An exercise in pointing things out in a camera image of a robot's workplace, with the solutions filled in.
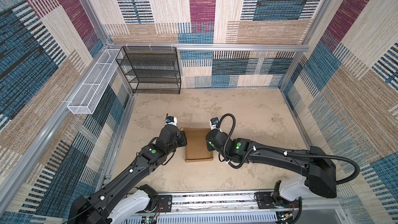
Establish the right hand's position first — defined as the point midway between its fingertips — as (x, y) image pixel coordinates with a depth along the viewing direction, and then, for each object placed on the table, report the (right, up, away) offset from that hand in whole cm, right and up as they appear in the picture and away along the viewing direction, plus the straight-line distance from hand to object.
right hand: (210, 138), depth 80 cm
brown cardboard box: (-7, -8, +8) cm, 13 cm away
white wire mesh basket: (-72, +20, +12) cm, 76 cm away
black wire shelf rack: (-40, +42, +32) cm, 66 cm away
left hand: (-12, +4, -1) cm, 13 cm away
